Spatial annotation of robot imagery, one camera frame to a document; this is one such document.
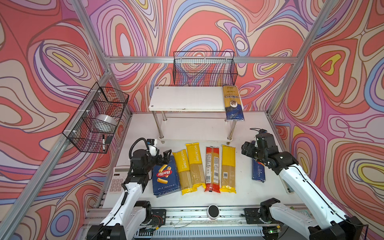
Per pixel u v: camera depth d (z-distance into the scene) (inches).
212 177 33.0
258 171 33.9
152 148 27.7
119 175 33.6
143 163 25.2
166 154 29.4
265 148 22.2
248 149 27.2
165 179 31.6
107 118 28.9
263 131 27.2
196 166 35.0
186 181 32.4
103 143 28.3
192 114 46.7
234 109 27.9
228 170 34.1
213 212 27.9
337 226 14.9
